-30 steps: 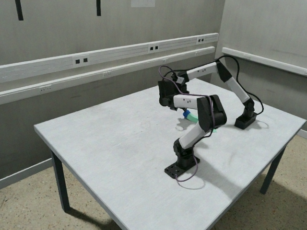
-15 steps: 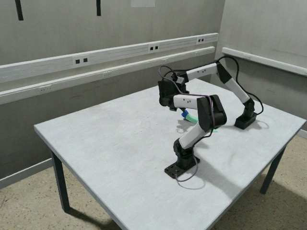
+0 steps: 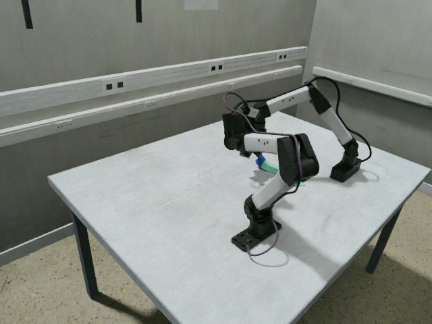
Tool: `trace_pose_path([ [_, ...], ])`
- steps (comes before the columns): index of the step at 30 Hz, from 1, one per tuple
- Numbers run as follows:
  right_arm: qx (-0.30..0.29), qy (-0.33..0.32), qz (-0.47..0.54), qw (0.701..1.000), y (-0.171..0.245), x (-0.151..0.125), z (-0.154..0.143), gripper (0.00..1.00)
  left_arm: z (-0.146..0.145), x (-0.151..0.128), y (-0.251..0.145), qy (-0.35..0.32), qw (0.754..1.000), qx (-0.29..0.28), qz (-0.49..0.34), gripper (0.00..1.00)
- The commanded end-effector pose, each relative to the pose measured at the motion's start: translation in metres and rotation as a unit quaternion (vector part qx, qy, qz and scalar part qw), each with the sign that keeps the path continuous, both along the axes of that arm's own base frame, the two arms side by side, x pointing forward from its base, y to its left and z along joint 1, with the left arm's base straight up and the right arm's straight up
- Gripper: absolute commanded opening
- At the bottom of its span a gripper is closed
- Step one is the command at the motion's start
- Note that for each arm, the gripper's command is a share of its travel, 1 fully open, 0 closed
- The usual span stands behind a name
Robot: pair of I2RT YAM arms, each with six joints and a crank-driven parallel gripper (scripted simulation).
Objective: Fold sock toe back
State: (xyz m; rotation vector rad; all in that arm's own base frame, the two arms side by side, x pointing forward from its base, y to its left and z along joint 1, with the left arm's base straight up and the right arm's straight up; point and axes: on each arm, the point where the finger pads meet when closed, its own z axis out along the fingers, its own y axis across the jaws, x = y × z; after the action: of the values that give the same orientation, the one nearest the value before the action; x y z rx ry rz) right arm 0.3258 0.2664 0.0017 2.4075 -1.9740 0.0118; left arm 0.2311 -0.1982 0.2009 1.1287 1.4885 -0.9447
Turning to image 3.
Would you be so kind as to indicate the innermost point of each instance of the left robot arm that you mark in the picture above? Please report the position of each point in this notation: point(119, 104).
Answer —
point(257, 206)

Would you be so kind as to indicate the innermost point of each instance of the mint green and blue sock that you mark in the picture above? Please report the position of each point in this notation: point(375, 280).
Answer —
point(263, 163)

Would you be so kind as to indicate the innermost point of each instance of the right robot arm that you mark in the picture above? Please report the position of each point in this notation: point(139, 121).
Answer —
point(321, 104)

